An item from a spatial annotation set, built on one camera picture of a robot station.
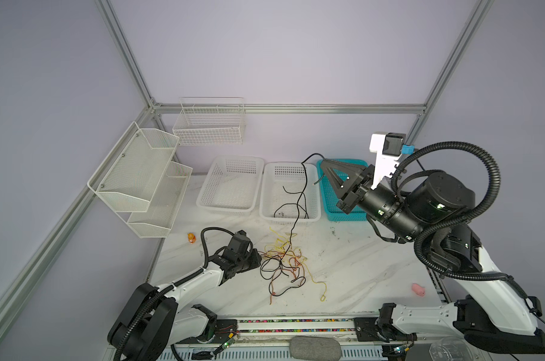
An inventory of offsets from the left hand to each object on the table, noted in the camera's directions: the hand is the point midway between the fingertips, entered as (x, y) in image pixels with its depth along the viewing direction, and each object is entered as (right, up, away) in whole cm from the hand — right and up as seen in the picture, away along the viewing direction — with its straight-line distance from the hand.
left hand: (259, 260), depth 87 cm
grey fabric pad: (+19, -22, -19) cm, 34 cm away
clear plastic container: (+62, -23, -17) cm, 69 cm away
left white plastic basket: (-16, +30, +28) cm, 44 cm away
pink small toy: (+59, -9, -5) cm, 60 cm away
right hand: (+16, +32, -45) cm, 57 cm away
